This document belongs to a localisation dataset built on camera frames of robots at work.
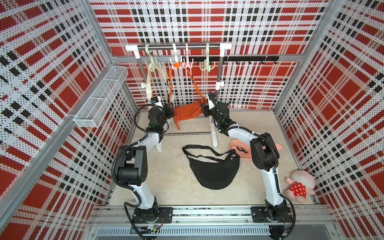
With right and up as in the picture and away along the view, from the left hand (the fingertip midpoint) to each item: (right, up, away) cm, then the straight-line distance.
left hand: (173, 102), depth 91 cm
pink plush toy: (+71, -44, -12) cm, 85 cm away
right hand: (+19, +2, +2) cm, 20 cm away
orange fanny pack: (+6, -4, +7) cm, 10 cm away
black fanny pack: (+25, -41, -4) cm, 48 cm away
